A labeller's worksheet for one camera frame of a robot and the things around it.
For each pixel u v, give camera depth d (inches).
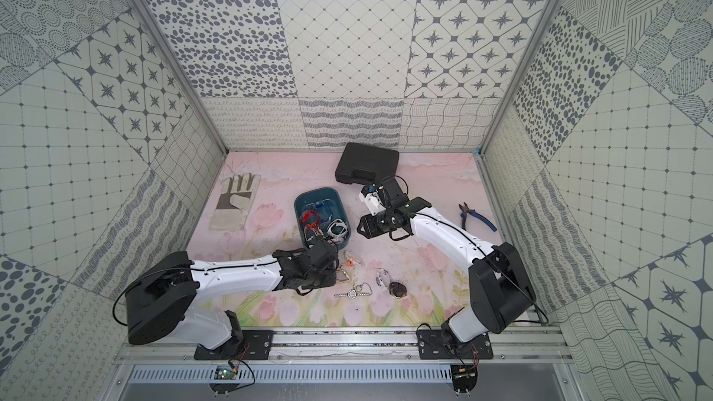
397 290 31.3
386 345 30.0
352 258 34.7
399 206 25.2
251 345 28.8
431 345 29.1
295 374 27.6
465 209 39.8
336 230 37.4
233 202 40.8
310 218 39.0
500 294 17.0
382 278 33.4
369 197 30.7
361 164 45.2
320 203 39.8
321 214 39.5
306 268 25.6
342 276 32.9
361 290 33.0
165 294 16.8
